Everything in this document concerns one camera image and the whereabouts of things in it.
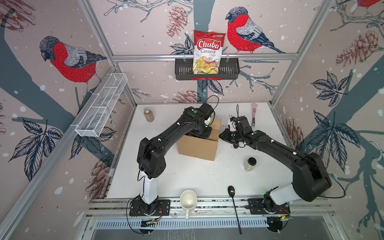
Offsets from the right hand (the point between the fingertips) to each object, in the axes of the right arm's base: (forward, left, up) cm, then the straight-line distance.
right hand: (217, 138), depth 86 cm
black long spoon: (-26, -7, -11) cm, 29 cm away
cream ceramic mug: (-32, +15, -11) cm, 37 cm away
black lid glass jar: (-14, -17, -5) cm, 23 cm away
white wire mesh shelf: (-3, +62, +21) cm, 65 cm away
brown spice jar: (+21, +48, -4) cm, 53 cm away
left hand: (-2, +6, +5) cm, 9 cm away
